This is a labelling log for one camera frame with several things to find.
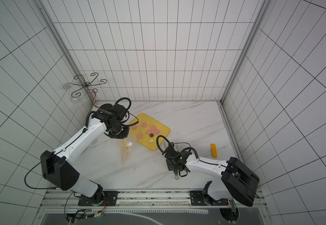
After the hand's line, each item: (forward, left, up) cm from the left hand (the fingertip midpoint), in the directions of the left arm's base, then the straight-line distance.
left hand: (122, 139), depth 79 cm
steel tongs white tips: (-15, -32, -12) cm, 37 cm away
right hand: (-5, -30, -16) cm, 34 cm away
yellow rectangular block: (0, -57, -15) cm, 59 cm away
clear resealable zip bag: (-5, -3, +2) cm, 6 cm away
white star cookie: (+7, -15, -15) cm, 23 cm away
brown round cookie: (+12, -15, -15) cm, 24 cm away
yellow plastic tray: (+16, -12, -16) cm, 25 cm away
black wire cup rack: (+20, +28, +16) cm, 38 cm away
